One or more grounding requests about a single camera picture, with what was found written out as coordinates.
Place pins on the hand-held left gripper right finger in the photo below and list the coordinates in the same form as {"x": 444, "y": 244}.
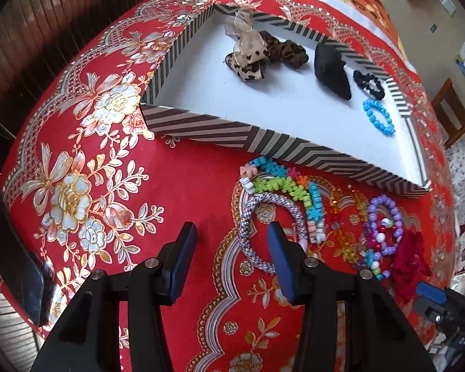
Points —
{"x": 281, "y": 259}

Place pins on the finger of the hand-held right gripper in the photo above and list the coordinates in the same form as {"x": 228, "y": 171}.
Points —
{"x": 430, "y": 292}

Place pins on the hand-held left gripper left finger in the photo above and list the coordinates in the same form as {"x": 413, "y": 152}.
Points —
{"x": 184, "y": 263}

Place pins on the striped cardboard box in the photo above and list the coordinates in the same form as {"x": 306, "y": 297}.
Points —
{"x": 275, "y": 104}

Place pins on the leopard print hair bow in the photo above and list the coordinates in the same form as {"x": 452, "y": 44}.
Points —
{"x": 252, "y": 66}

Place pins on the black scrunchie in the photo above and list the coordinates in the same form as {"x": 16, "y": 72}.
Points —
{"x": 358, "y": 79}

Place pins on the brown scrunchie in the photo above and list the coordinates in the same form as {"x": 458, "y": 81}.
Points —
{"x": 290, "y": 52}

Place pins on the sheer beige hair bow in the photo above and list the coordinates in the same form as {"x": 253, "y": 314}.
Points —
{"x": 232, "y": 27}

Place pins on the red scrunchie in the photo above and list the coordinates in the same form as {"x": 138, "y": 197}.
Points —
{"x": 409, "y": 259}

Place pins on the red floral tablecloth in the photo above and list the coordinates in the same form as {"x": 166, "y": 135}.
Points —
{"x": 139, "y": 155}

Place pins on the black phone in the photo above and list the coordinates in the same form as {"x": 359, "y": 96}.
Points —
{"x": 15, "y": 267}

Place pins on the wooden chair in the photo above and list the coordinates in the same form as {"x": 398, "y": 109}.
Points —
{"x": 449, "y": 104}

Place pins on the wooden slatted door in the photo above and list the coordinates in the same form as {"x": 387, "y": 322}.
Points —
{"x": 42, "y": 15}

